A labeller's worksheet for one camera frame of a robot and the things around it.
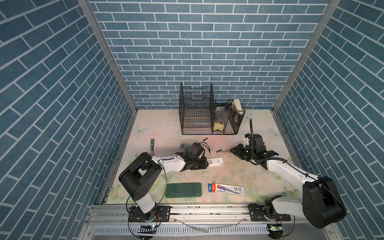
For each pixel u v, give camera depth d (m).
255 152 0.68
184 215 0.75
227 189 0.81
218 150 0.97
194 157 0.71
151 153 0.93
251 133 0.68
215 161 0.91
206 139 1.03
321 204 0.42
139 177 0.46
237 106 0.95
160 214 0.74
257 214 0.74
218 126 0.99
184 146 0.97
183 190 0.81
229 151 0.88
